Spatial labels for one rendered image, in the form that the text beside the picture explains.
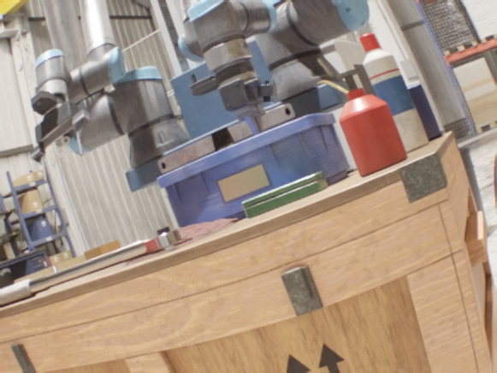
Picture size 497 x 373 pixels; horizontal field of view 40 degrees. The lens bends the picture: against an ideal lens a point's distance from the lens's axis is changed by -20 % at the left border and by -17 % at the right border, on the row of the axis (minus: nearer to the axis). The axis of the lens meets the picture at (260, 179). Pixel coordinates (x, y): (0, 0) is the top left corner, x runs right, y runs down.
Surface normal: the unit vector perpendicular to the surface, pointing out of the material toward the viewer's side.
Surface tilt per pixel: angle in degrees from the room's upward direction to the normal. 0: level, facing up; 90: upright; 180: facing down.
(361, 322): 90
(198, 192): 90
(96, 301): 90
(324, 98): 90
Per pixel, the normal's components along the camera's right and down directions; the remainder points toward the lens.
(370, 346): -0.29, 0.10
